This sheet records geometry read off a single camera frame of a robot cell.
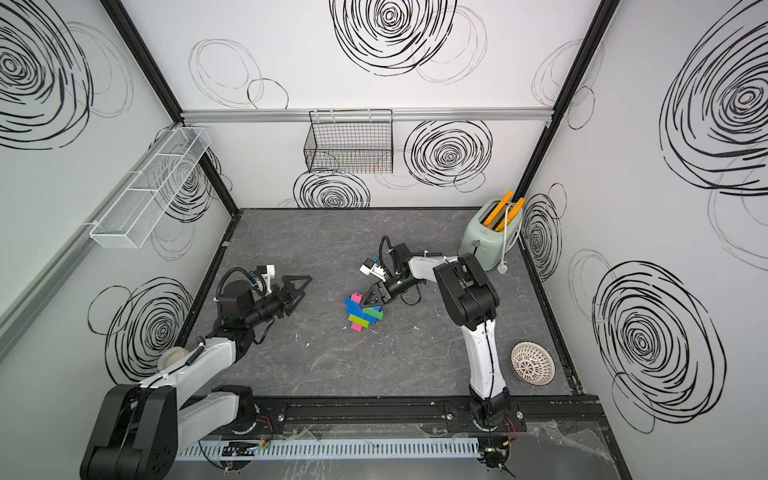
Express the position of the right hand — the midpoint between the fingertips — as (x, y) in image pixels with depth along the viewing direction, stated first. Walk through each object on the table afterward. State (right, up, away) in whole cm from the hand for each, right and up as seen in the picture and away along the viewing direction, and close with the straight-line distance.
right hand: (366, 307), depth 89 cm
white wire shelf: (-56, +25, -19) cm, 64 cm away
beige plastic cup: (-48, -8, -15) cm, 51 cm away
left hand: (-16, +7, -7) cm, 19 cm away
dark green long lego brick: (+4, -2, -3) cm, 5 cm away
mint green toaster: (+39, +23, +4) cm, 45 cm away
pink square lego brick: (-3, -5, -3) cm, 7 cm away
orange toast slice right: (+45, +29, +2) cm, 54 cm away
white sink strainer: (+46, -13, -9) cm, 49 cm away
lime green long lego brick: (-2, -3, -3) cm, 5 cm away
